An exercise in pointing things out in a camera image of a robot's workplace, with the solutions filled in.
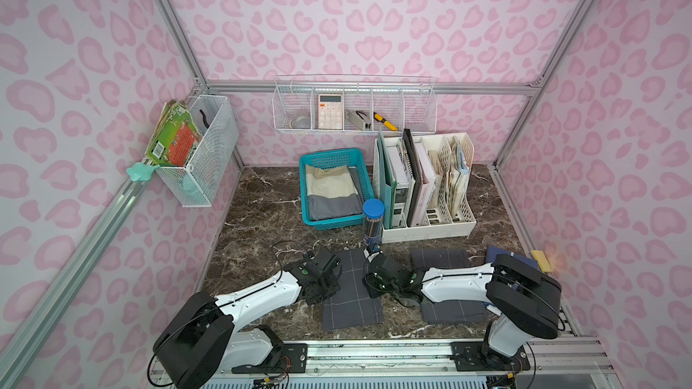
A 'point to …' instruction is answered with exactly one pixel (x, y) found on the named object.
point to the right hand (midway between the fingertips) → (364, 281)
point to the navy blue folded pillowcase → (492, 251)
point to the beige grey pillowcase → (333, 192)
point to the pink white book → (427, 179)
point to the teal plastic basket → (329, 158)
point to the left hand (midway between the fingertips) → (335, 284)
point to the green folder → (388, 184)
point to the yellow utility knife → (385, 122)
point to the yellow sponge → (542, 261)
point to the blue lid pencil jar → (373, 216)
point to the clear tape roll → (301, 122)
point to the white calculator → (330, 112)
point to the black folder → (416, 173)
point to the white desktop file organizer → (451, 212)
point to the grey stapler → (358, 120)
